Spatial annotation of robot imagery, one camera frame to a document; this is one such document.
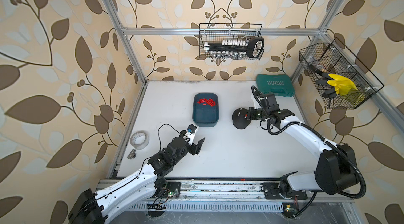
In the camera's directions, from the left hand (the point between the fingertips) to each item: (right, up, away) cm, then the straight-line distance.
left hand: (196, 133), depth 79 cm
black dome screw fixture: (+24, +6, +11) cm, 27 cm away
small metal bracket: (-36, -13, +6) cm, 38 cm away
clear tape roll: (-34, -7, +12) cm, 37 cm away
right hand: (+28, +10, +9) cm, 31 cm away
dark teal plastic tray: (+3, +6, +21) cm, 22 cm away
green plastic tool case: (+57, +27, +33) cm, 72 cm away
